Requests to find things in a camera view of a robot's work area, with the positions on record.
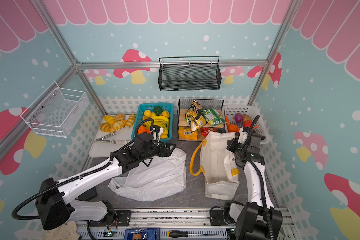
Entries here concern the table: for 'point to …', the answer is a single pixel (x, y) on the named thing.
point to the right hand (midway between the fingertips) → (228, 140)
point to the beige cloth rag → (68, 231)
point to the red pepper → (248, 123)
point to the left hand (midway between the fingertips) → (170, 147)
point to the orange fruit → (141, 129)
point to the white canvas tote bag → (219, 168)
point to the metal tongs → (101, 140)
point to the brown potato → (246, 117)
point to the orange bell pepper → (232, 128)
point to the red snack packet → (204, 131)
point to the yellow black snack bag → (194, 116)
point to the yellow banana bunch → (158, 121)
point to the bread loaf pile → (118, 121)
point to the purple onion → (238, 117)
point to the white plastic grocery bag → (164, 176)
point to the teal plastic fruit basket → (143, 107)
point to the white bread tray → (100, 150)
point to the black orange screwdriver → (184, 234)
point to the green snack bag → (212, 117)
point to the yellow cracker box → (185, 133)
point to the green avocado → (158, 110)
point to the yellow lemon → (147, 113)
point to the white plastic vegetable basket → (231, 110)
